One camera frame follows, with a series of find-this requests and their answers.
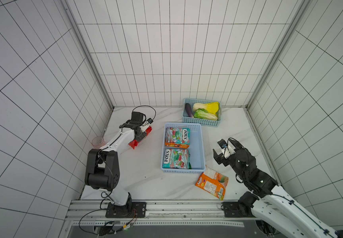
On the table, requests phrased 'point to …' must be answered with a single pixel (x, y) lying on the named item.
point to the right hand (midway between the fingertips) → (218, 143)
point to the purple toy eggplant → (189, 110)
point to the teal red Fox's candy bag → (177, 158)
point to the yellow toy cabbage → (212, 107)
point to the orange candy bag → (181, 145)
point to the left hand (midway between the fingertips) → (135, 133)
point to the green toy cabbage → (202, 114)
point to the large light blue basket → (196, 148)
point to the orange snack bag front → (213, 182)
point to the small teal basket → (188, 119)
